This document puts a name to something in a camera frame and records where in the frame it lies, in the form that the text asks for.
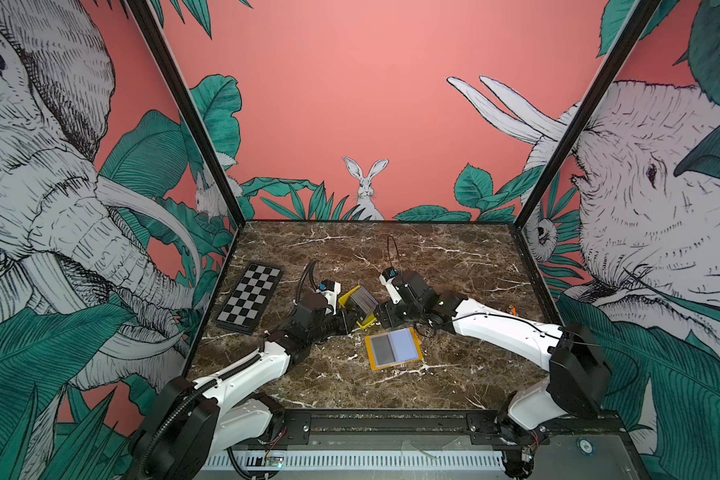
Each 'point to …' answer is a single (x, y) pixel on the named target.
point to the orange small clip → (513, 309)
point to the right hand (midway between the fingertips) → (381, 306)
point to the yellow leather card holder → (405, 349)
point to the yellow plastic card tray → (369, 320)
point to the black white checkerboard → (247, 300)
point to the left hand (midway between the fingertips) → (361, 310)
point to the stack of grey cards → (365, 300)
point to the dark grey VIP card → (382, 349)
